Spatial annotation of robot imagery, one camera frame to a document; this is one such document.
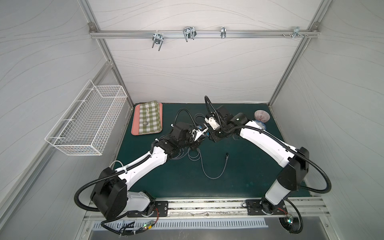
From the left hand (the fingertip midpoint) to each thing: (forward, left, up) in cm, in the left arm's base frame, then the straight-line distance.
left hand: (203, 135), depth 78 cm
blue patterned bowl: (+21, -42, -17) cm, 50 cm away
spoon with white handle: (+23, +41, -19) cm, 51 cm away
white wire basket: (-5, +56, +12) cm, 57 cm away
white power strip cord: (-7, +53, -19) cm, 57 cm away
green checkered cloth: (+28, +40, -19) cm, 52 cm away
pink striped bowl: (+30, -45, -17) cm, 57 cm away
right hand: (+1, -4, -1) cm, 4 cm away
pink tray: (+17, +48, -19) cm, 54 cm away
